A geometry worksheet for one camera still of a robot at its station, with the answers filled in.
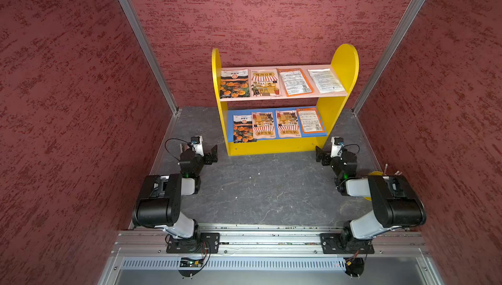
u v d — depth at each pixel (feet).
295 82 2.45
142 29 2.80
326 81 2.49
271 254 2.40
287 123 3.11
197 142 2.60
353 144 3.49
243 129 3.05
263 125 3.10
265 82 2.44
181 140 2.53
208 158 2.74
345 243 2.22
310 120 3.19
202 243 2.41
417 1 2.50
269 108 3.27
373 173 2.70
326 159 2.74
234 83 2.43
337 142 2.61
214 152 2.80
